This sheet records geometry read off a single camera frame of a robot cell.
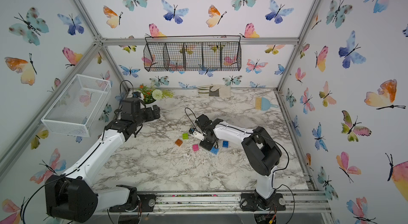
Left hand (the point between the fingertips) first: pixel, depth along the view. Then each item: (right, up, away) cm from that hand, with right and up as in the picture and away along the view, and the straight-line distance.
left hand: (152, 108), depth 83 cm
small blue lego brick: (+38, -21, +8) cm, 44 cm away
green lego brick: (+15, -17, +12) cm, 26 cm away
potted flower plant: (-7, +7, +15) cm, 18 cm away
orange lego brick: (+12, -20, +10) cm, 25 cm away
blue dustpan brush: (+67, +2, +27) cm, 72 cm away
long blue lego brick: (+32, -24, +6) cm, 41 cm away
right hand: (+29, -19, +7) cm, 35 cm away
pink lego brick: (+22, -23, +8) cm, 32 cm away
